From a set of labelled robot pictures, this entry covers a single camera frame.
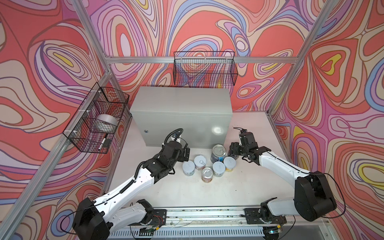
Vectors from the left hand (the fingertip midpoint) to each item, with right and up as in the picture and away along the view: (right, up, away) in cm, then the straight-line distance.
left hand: (182, 145), depth 79 cm
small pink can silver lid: (+14, -17, +4) cm, 22 cm away
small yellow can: (+27, -11, +7) cm, 30 cm away
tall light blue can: (+21, -5, +7) cm, 22 cm away
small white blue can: (+20, -14, +5) cm, 25 cm away
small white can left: (+3, -14, +5) cm, 15 cm away
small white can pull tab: (+10, -11, +7) cm, 16 cm away
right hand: (+33, -4, +11) cm, 35 cm away
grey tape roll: (-37, +12, -8) cm, 39 cm away
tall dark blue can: (+31, -8, +10) cm, 34 cm away
